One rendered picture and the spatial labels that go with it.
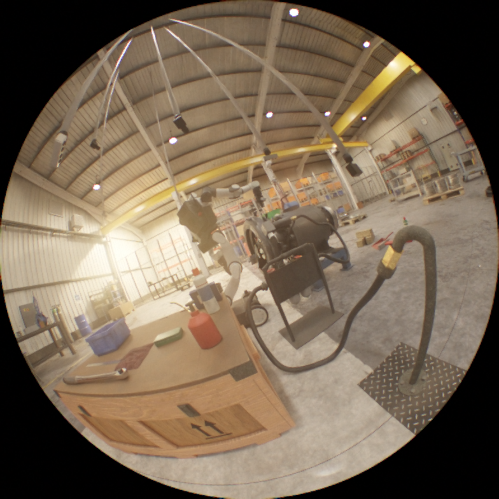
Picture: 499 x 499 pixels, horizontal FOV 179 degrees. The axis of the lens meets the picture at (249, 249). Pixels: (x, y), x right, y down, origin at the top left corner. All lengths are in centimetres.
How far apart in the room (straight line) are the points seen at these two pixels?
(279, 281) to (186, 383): 75
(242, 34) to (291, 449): 922
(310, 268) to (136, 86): 832
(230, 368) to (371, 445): 57
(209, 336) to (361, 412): 63
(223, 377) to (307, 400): 49
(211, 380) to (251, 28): 890
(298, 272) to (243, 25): 861
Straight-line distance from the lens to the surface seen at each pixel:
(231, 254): 153
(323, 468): 70
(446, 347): 92
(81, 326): 834
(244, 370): 39
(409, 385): 79
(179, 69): 816
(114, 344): 100
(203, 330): 47
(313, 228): 180
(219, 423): 59
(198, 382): 41
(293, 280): 99
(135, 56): 795
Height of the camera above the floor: 70
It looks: 1 degrees down
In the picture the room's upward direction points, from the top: 23 degrees counter-clockwise
